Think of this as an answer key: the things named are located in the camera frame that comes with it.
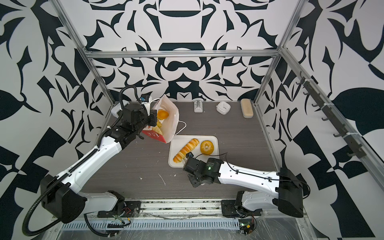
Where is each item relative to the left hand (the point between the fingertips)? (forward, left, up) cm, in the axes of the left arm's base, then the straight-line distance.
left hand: (155, 107), depth 76 cm
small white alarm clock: (+24, -43, -28) cm, 57 cm away
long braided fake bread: (-10, -16, -27) cm, 33 cm away
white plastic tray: (-4, -10, -29) cm, 31 cm away
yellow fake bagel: (-8, -27, -28) cm, 40 cm away
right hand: (-29, -19, -21) cm, 40 cm away
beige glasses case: (+22, -60, -27) cm, 69 cm away
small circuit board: (-49, -43, -31) cm, 72 cm away
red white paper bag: (+2, -5, -18) cm, 19 cm away
